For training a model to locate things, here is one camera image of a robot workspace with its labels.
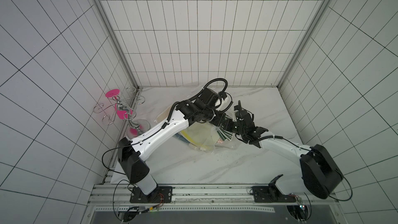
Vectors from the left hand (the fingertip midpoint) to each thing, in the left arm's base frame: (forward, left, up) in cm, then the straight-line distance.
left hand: (220, 121), depth 72 cm
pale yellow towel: (+3, +7, -19) cm, 20 cm away
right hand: (+9, -3, -12) cm, 16 cm away
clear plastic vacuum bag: (-2, -3, -23) cm, 23 cm away
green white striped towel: (+3, -5, -20) cm, 21 cm away
